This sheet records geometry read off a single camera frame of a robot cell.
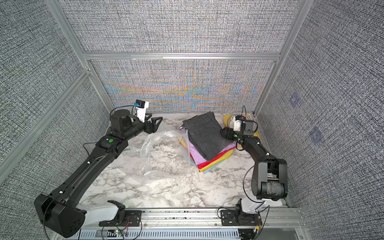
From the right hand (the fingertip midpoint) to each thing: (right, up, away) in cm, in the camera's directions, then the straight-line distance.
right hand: (227, 127), depth 92 cm
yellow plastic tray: (+4, +4, +22) cm, 23 cm away
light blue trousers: (-20, -22, -2) cm, 30 cm away
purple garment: (-18, -16, -13) cm, 28 cm away
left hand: (-37, +6, -21) cm, 43 cm away
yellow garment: (-6, -18, -8) cm, 20 cm away
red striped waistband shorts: (-17, -20, -12) cm, 29 cm away
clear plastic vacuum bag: (-42, -18, +5) cm, 46 cm away
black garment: (-14, -2, -5) cm, 15 cm away
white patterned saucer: (+8, +5, +21) cm, 23 cm away
